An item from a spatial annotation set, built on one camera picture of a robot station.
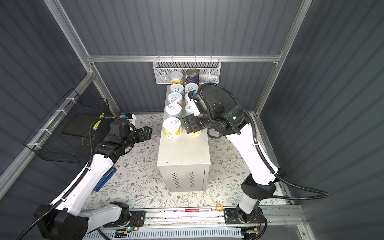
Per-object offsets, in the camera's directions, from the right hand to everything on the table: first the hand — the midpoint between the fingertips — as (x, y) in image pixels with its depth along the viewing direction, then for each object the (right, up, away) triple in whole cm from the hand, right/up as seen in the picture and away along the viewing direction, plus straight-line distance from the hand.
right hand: (192, 121), depth 63 cm
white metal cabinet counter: (-3, -16, -7) cm, 18 cm away
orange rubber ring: (+15, -44, +14) cm, 49 cm away
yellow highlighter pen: (-51, -1, +15) cm, 53 cm away
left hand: (-25, -4, +15) cm, 30 cm away
